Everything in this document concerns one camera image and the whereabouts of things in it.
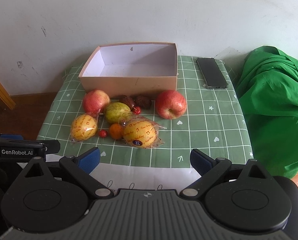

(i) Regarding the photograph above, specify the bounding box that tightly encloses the small orange mandarin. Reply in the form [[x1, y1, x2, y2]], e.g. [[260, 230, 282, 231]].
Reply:
[[108, 123, 123, 140]]

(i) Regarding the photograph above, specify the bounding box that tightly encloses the green pear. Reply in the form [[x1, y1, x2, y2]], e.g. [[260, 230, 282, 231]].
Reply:
[[103, 102, 131, 124]]

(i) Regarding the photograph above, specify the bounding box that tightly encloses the large red apple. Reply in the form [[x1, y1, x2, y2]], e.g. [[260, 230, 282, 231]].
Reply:
[[155, 90, 187, 120]]

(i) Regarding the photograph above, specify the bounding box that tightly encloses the cherry tomato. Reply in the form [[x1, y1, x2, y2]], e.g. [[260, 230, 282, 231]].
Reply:
[[99, 129, 108, 138], [132, 106, 141, 115]]

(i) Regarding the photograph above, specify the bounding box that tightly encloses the green checked tablecloth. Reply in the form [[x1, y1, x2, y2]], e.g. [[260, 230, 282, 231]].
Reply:
[[38, 56, 253, 168]]

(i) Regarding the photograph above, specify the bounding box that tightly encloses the wrapped yellow fruit with sticker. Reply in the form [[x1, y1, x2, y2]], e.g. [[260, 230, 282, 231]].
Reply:
[[120, 115, 166, 149]]

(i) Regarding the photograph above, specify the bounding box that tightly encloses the dark red date left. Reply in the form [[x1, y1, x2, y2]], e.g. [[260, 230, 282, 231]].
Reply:
[[119, 95, 135, 111]]

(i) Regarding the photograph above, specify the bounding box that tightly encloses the dark red date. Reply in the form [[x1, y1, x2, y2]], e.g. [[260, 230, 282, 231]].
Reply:
[[134, 95, 152, 109], [119, 95, 135, 111]]

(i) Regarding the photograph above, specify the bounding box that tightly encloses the dark red date right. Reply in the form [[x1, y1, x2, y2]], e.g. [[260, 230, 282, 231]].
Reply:
[[134, 95, 152, 109]]

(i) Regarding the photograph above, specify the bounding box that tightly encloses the black smartphone clear case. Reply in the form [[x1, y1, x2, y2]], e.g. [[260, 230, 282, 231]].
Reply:
[[197, 58, 229, 89]]

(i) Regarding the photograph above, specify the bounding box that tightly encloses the green fabric cloth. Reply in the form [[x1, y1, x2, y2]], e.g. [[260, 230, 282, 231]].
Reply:
[[236, 46, 298, 178]]

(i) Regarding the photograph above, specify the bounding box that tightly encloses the pink cardboard box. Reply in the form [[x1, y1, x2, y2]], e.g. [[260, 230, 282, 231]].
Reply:
[[78, 42, 178, 99]]

